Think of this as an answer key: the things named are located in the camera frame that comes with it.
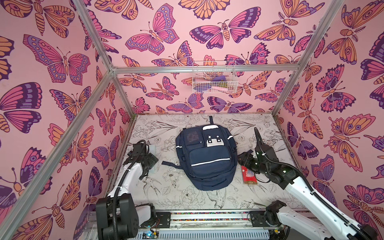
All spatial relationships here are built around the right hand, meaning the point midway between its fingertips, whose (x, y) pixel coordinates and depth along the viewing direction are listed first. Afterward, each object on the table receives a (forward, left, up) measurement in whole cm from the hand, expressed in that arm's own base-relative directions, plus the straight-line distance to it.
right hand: (240, 158), depth 77 cm
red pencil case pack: (-3, -9, -18) cm, 20 cm away
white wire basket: (+49, +12, +17) cm, 53 cm away
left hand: (+2, +50, -11) cm, 51 cm away
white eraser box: (+13, +52, -16) cm, 56 cm away
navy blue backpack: (+8, +16, -11) cm, 21 cm away
